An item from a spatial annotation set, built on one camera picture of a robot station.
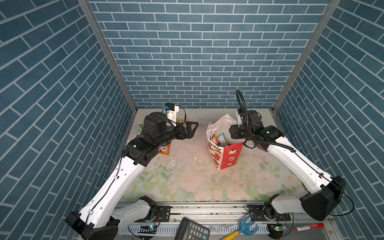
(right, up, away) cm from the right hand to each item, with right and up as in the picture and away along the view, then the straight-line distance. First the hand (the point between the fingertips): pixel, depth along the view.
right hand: (232, 127), depth 78 cm
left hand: (-21, +2, -14) cm, 25 cm away
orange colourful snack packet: (-40, -14, +15) cm, 45 cm away
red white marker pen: (+34, -47, -9) cm, 59 cm away
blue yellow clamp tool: (+4, -47, -10) cm, 48 cm away
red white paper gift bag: (-2, -16, 0) cm, 16 cm away
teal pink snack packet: (-4, -9, +17) cm, 20 cm away
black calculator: (-22, -47, -10) cm, 53 cm away
